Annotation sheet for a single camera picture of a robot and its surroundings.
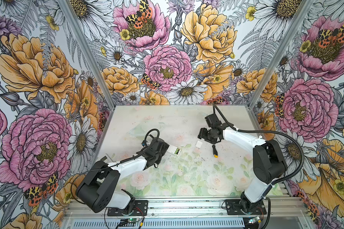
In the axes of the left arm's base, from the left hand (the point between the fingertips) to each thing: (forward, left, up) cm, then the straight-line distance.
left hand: (165, 151), depth 91 cm
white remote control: (+2, -6, -2) cm, 6 cm away
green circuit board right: (-36, -45, -4) cm, 57 cm away
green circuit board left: (-35, +15, -4) cm, 38 cm away
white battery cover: (+7, -23, -4) cm, 24 cm away
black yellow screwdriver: (+1, -32, -3) cm, 32 cm away
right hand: (+5, -24, +4) cm, 24 cm away
